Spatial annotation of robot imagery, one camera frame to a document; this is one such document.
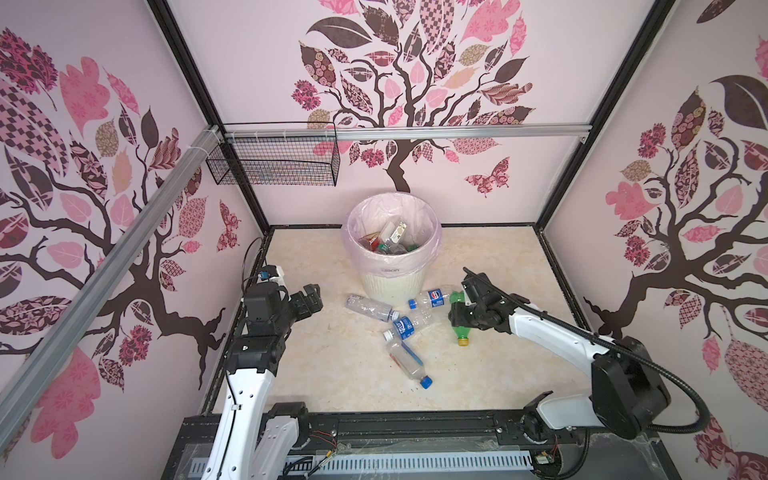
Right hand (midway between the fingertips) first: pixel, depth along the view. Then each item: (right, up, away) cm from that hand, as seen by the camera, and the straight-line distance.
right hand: (457, 311), depth 88 cm
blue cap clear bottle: (-16, -13, -2) cm, 21 cm away
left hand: (-42, +6, -13) cm, 44 cm away
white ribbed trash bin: (-19, +6, +1) cm, 20 cm away
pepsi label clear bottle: (-6, +3, +6) cm, 9 cm away
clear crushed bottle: (-29, +1, +4) cm, 29 cm away
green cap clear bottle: (-19, +22, +2) cm, 29 cm away
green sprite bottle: (0, -5, -5) cm, 7 cm away
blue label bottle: (-16, -4, -2) cm, 16 cm away
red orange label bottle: (-25, +21, +3) cm, 33 cm away
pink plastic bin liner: (-28, +30, +3) cm, 41 cm away
